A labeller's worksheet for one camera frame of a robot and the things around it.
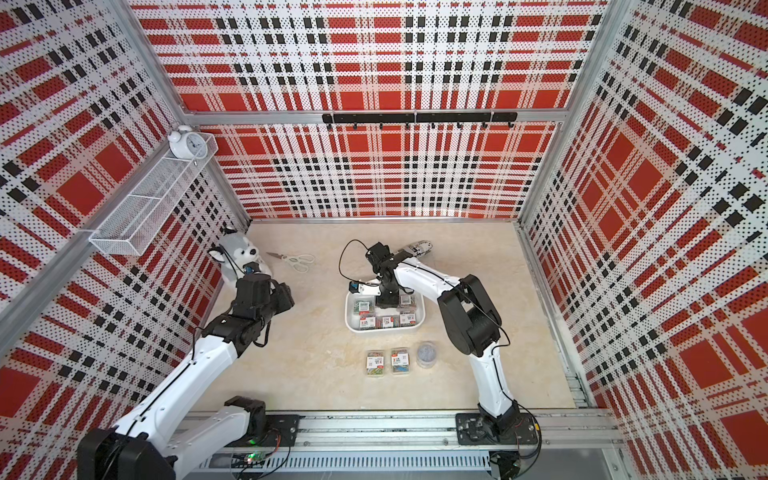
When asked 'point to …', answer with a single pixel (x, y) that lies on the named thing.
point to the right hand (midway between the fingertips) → (392, 291)
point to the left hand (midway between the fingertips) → (286, 291)
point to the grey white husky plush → (233, 253)
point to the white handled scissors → (299, 262)
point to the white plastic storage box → (352, 320)
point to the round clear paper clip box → (426, 354)
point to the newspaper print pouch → (418, 249)
